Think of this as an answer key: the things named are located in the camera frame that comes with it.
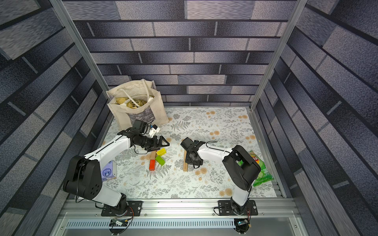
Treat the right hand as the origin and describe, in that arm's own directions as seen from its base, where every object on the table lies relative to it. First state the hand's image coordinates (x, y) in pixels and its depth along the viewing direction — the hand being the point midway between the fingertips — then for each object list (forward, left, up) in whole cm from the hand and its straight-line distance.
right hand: (190, 160), depth 91 cm
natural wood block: (+2, +24, +3) cm, 24 cm away
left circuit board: (-33, +35, 0) cm, 48 cm away
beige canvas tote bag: (+35, +36, +20) cm, 54 cm away
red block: (-4, +23, +2) cm, 24 cm away
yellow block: (+4, +19, +3) cm, 19 cm away
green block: (-1, +19, +2) cm, 19 cm away
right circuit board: (-31, -27, -3) cm, 42 cm away
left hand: (+3, +15, +13) cm, 20 cm away
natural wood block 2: (-4, +3, +2) cm, 5 cm away
